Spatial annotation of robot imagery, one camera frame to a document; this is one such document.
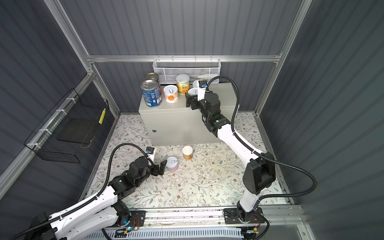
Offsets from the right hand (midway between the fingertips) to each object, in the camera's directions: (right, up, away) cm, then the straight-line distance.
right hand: (195, 91), depth 75 cm
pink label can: (-14, -40, +12) cm, 44 cm away
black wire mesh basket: (-63, -22, -4) cm, 67 cm away
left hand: (-20, -35, +5) cm, 41 cm away
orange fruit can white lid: (-5, -33, +16) cm, 37 cm away
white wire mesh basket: (+2, +31, +48) cm, 57 cm away
